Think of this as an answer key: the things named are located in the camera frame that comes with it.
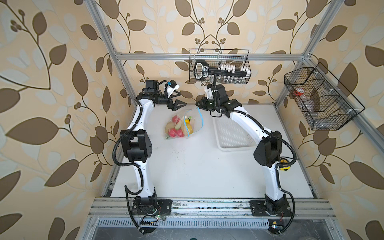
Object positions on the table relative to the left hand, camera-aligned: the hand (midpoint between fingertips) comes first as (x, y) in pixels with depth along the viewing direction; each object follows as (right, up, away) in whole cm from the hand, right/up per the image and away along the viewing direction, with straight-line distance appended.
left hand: (183, 96), depth 85 cm
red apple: (-7, -22, +8) cm, 24 cm away
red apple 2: (-2, -22, +6) cm, 23 cm away
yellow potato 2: (+4, -19, +6) cm, 20 cm away
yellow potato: (-12, -18, +19) cm, 28 cm away
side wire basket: (+72, -6, -13) cm, 73 cm away
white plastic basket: (+32, -25, +17) cm, 44 cm away
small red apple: (-6, -13, +11) cm, 18 cm away
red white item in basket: (+64, +2, -4) cm, 64 cm away
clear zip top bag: (-1, -17, +14) cm, 22 cm away
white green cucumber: (-5, -17, +16) cm, 24 cm away
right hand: (+8, -4, +1) cm, 9 cm away
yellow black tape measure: (+59, -41, +1) cm, 72 cm away
